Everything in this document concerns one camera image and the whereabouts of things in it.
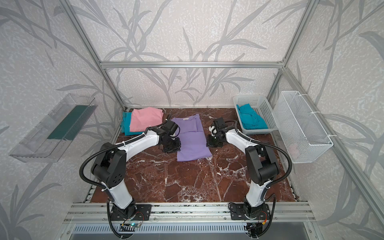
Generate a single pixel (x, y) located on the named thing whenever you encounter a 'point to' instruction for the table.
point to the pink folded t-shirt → (142, 118)
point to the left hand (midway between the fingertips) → (183, 145)
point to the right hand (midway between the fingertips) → (207, 140)
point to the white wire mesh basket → (304, 137)
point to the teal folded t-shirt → (125, 124)
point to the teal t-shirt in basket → (250, 118)
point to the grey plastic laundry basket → (259, 103)
